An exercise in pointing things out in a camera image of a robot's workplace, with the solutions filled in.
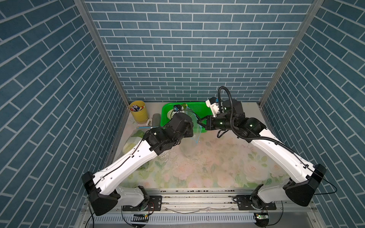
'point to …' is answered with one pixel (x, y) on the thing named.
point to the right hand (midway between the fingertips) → (199, 122)
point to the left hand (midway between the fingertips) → (194, 126)
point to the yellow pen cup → (138, 109)
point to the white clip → (149, 122)
